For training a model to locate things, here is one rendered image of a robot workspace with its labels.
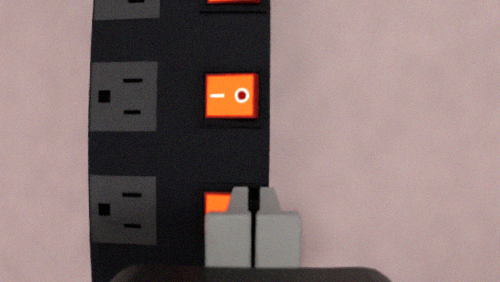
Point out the black power strip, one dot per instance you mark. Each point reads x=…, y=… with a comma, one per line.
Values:
x=178, y=115

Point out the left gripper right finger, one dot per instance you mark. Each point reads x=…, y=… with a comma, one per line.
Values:
x=276, y=233

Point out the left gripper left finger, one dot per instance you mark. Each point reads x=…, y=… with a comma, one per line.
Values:
x=229, y=233

